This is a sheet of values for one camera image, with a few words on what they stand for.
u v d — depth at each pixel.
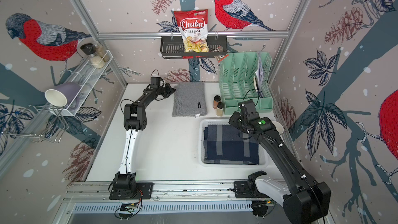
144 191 0.74
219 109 0.96
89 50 0.78
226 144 0.82
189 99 1.07
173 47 0.95
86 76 0.82
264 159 0.76
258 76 0.93
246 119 0.57
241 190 0.73
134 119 0.73
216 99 1.00
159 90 1.00
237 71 1.15
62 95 0.61
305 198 0.37
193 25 0.81
